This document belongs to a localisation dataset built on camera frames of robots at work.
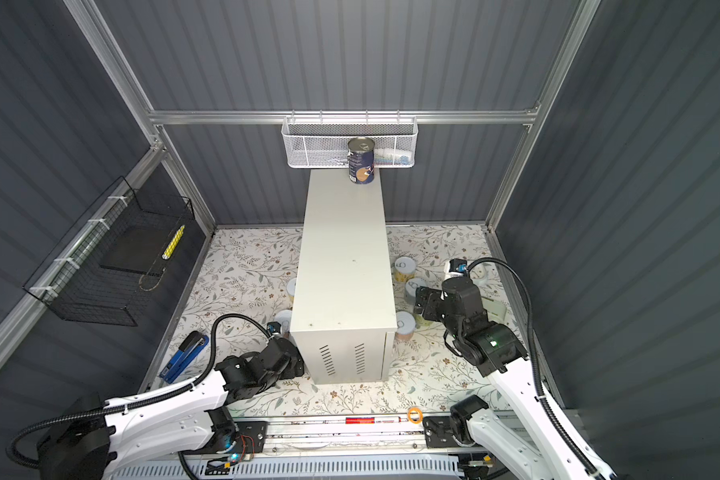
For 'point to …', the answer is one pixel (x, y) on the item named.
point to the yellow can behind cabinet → (291, 298)
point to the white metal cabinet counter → (343, 317)
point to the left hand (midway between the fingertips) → (294, 358)
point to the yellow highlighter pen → (166, 255)
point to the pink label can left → (284, 317)
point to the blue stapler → (190, 348)
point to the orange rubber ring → (420, 415)
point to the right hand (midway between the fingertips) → (435, 294)
